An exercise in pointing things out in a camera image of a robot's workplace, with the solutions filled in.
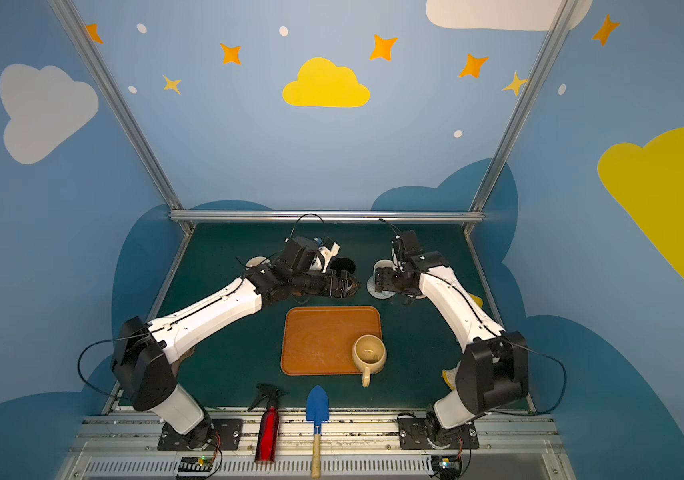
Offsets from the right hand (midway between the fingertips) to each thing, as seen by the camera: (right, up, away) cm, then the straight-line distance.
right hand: (392, 281), depth 86 cm
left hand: (-13, +1, -8) cm, 16 cm away
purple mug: (-45, +6, +14) cm, 47 cm away
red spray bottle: (-33, -36, -13) cm, 51 cm away
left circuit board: (-51, -45, -13) cm, 69 cm away
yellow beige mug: (-7, -22, +1) cm, 23 cm away
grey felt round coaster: (-7, -2, -6) cm, 9 cm away
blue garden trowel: (-21, -34, -8) cm, 41 cm away
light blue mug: (-1, +5, +10) cm, 12 cm away
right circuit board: (+12, -45, -13) cm, 49 cm away
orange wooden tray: (-22, -19, +5) cm, 30 cm away
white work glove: (+16, -27, -3) cm, 31 cm away
